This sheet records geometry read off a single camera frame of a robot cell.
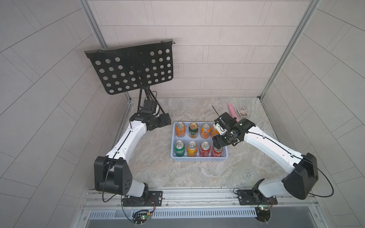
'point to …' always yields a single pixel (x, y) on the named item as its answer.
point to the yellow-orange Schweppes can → (192, 149)
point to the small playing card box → (242, 112)
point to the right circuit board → (263, 213)
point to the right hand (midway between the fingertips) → (218, 142)
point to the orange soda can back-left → (180, 129)
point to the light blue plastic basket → (187, 139)
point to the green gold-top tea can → (193, 130)
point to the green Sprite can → (179, 148)
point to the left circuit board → (140, 216)
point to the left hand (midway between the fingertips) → (167, 119)
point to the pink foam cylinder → (232, 111)
